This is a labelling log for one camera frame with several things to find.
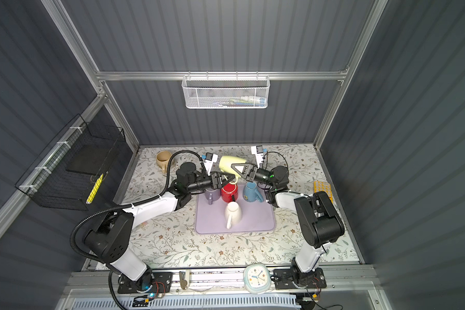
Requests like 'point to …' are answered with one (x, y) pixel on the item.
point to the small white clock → (257, 278)
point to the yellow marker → (97, 185)
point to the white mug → (233, 214)
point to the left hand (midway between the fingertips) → (234, 176)
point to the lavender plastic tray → (256, 216)
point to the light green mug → (225, 165)
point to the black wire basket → (67, 174)
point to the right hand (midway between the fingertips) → (233, 171)
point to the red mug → (228, 190)
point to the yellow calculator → (323, 186)
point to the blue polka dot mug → (250, 193)
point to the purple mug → (212, 195)
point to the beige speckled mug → (163, 158)
